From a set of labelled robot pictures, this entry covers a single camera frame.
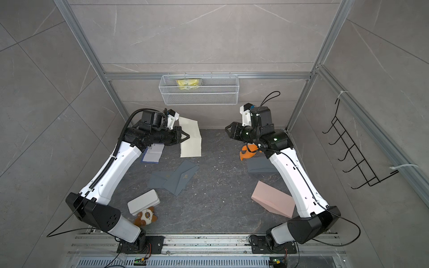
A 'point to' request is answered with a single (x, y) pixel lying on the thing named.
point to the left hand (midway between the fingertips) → (190, 133)
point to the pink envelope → (273, 200)
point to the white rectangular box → (141, 203)
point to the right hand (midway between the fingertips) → (229, 129)
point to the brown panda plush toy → (146, 217)
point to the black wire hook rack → (354, 153)
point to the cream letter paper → (192, 146)
